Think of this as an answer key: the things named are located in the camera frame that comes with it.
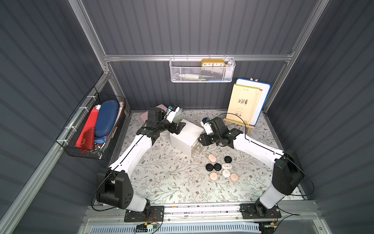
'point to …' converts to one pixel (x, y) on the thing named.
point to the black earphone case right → (227, 159)
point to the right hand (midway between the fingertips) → (204, 136)
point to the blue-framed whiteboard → (266, 87)
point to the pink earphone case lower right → (234, 177)
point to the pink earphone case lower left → (213, 176)
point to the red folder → (86, 139)
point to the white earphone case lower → (226, 173)
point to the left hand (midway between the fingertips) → (179, 119)
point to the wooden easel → (246, 126)
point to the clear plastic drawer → (196, 148)
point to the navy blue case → (107, 114)
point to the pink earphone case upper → (212, 158)
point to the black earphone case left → (209, 166)
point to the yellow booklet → (244, 102)
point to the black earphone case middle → (217, 166)
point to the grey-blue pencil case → (178, 116)
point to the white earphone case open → (227, 166)
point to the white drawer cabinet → (183, 140)
